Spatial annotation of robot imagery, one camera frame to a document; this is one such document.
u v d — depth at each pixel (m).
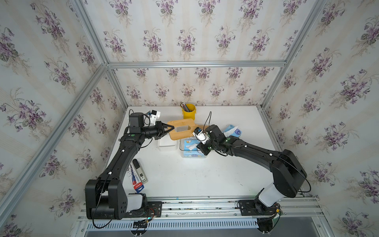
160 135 0.69
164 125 0.73
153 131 0.69
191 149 0.83
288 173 0.44
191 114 1.06
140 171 0.83
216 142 0.66
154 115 0.73
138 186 0.80
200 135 0.76
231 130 0.91
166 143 0.97
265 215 0.72
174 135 0.75
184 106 1.00
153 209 0.72
